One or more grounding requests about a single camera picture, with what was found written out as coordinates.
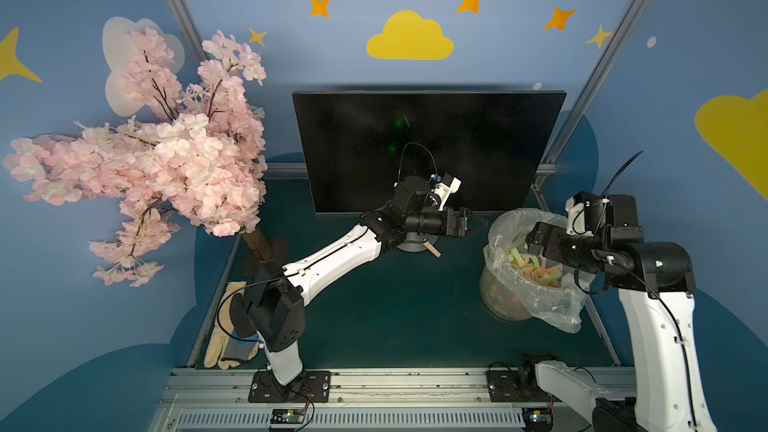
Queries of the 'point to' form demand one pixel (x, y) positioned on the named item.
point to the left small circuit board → (287, 416)
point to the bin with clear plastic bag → (523, 286)
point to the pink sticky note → (432, 249)
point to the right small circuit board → (537, 418)
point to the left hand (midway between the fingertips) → (478, 219)
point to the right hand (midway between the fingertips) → (550, 239)
